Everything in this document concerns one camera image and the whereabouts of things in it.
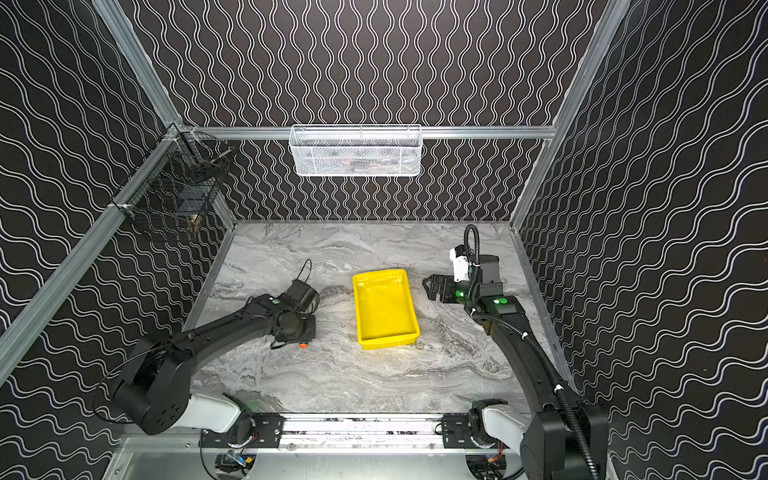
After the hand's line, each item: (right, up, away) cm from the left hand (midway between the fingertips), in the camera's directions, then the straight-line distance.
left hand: (318, 337), depth 86 cm
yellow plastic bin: (+19, +6, +12) cm, 23 cm away
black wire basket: (-47, +47, +9) cm, 67 cm away
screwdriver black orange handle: (-4, -2, -1) cm, 5 cm away
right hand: (+35, +16, -4) cm, 39 cm away
